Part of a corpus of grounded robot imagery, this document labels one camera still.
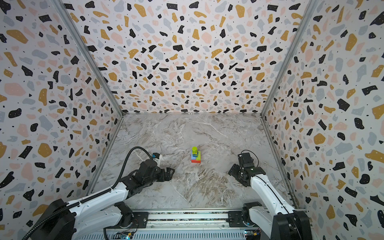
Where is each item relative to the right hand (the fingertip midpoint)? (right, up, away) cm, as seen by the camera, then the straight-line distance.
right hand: (232, 171), depth 86 cm
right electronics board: (+7, -26, -15) cm, 31 cm away
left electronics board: (-54, -26, -16) cm, 62 cm away
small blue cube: (-22, +8, +6) cm, 24 cm away
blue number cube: (-23, +6, +6) cm, 25 cm away
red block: (-22, +4, +8) cm, 24 cm away
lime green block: (-20, +7, +7) cm, 22 cm away
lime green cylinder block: (-22, +12, -1) cm, 25 cm away
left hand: (-36, +2, -3) cm, 36 cm away
